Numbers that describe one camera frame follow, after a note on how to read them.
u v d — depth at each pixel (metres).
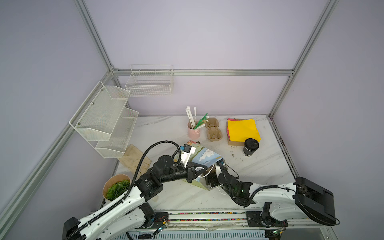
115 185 0.74
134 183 0.50
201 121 0.92
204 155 0.77
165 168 0.50
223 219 0.75
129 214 0.59
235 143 1.04
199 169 0.64
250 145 0.89
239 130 1.08
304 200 0.43
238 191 0.63
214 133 1.07
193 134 1.01
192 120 1.01
